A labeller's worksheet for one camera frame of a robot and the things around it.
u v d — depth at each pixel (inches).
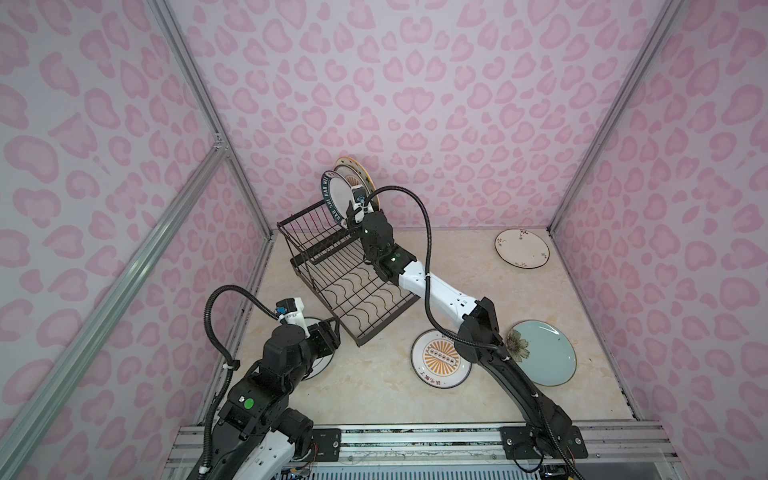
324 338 23.9
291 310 24.0
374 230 25.7
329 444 28.9
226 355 20.8
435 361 33.9
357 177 32.5
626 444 28.9
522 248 45.0
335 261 42.9
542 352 34.7
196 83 31.0
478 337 23.8
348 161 34.0
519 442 28.7
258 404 18.5
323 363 33.8
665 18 27.4
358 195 27.7
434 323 22.1
